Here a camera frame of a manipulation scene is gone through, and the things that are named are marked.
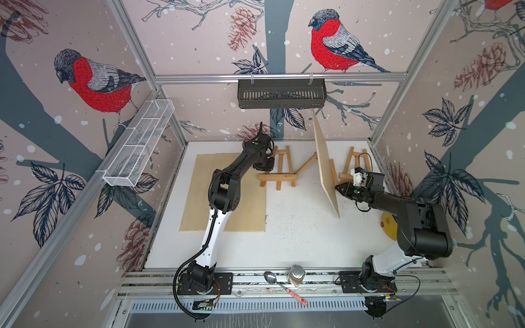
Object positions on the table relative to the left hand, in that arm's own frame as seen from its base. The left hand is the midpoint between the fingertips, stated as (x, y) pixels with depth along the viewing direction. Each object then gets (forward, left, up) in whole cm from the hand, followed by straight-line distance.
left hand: (273, 164), depth 104 cm
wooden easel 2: (-9, -3, +2) cm, 9 cm away
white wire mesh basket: (-22, +53, +26) cm, 63 cm away
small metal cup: (-52, -7, +7) cm, 53 cm away
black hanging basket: (+28, -5, +24) cm, 38 cm away
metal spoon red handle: (-51, +1, -4) cm, 51 cm away
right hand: (-13, -31, 0) cm, 34 cm away
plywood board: (-26, +11, -5) cm, 28 cm away
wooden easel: (-6, -37, -3) cm, 37 cm away
